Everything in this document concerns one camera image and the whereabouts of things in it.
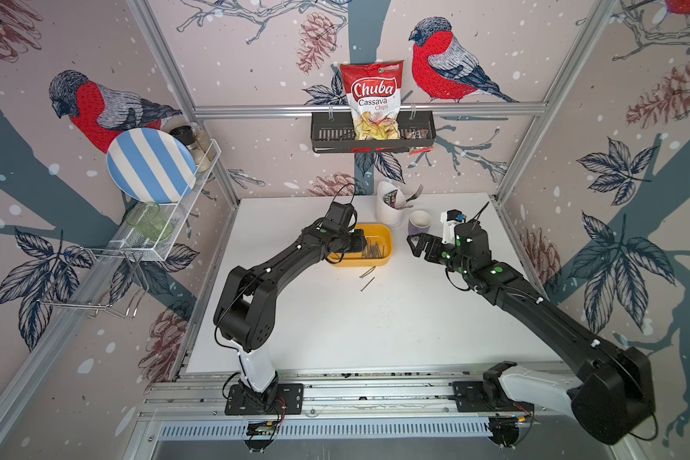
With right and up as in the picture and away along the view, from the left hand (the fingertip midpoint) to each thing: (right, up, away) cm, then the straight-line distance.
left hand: (370, 236), depth 89 cm
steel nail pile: (-1, -13, +9) cm, 16 cm away
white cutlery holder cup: (+7, +7, +16) cm, 18 cm away
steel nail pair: (+2, -6, +15) cm, 16 cm away
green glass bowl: (-57, +6, -18) cm, 60 cm away
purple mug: (+20, +5, +15) cm, 25 cm away
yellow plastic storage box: (+3, +1, +16) cm, 17 cm away
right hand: (+13, 0, -9) cm, 16 cm away
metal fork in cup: (+19, +15, +17) cm, 29 cm away
